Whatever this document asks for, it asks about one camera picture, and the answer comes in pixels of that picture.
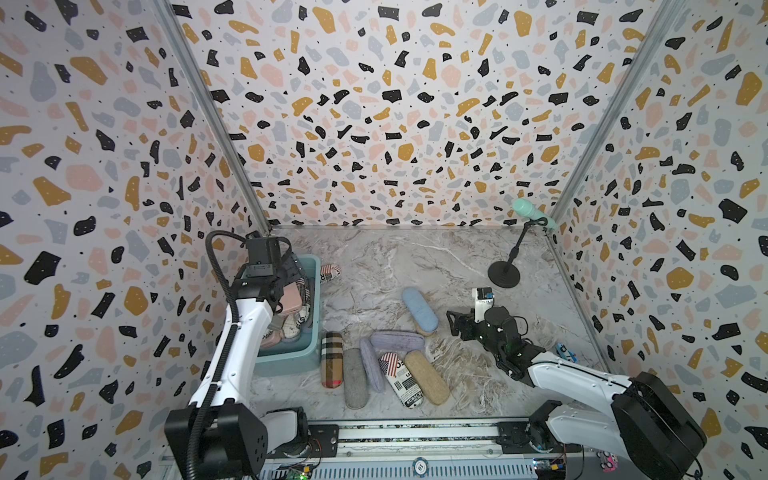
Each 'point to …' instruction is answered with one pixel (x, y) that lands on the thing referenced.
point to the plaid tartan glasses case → (331, 363)
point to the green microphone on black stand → (506, 274)
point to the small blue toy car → (564, 353)
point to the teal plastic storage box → (302, 354)
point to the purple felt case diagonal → (371, 366)
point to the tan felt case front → (432, 385)
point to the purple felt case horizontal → (395, 341)
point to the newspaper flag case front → (403, 380)
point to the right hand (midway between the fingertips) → (464, 312)
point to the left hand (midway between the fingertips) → (289, 265)
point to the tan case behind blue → (425, 333)
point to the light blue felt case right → (420, 309)
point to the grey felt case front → (355, 385)
